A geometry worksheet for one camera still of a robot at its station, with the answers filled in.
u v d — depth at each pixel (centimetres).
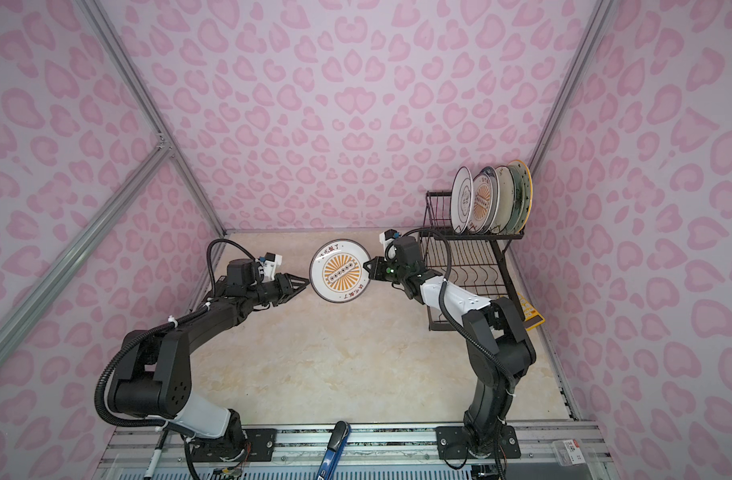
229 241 83
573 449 70
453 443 74
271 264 84
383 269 80
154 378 45
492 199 80
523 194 80
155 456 72
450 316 49
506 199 83
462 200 92
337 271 91
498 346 48
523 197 80
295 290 82
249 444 72
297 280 85
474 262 107
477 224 88
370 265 88
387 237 83
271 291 80
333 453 69
